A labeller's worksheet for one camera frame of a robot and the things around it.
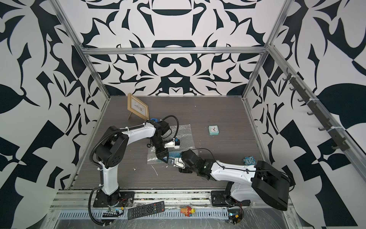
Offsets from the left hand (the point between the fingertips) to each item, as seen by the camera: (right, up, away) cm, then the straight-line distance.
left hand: (165, 155), depth 89 cm
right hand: (+9, +2, -5) cm, 11 cm away
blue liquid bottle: (+6, +2, -4) cm, 8 cm away
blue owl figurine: (+51, -3, -3) cm, 51 cm away
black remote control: (-7, -21, -19) cm, 29 cm away
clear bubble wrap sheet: (+11, +12, +10) cm, 19 cm away
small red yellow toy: (+14, -21, -20) cm, 32 cm away
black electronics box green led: (+37, -24, -18) cm, 47 cm away
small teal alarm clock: (+32, +14, +10) cm, 37 cm away
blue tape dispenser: (-8, +21, +12) cm, 26 cm away
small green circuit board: (-24, -25, -16) cm, 38 cm away
